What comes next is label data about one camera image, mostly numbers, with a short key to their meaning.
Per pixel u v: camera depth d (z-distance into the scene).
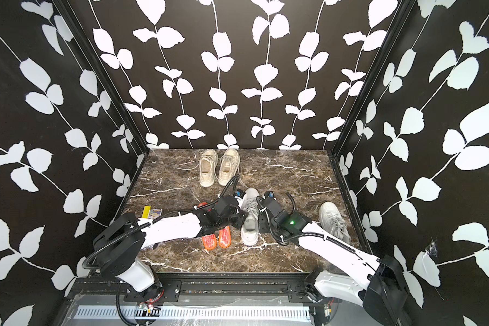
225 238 0.86
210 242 0.86
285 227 0.54
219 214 0.66
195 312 0.70
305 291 0.73
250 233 0.78
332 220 0.83
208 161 1.07
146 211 0.95
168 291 0.74
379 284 0.39
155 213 0.93
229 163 1.04
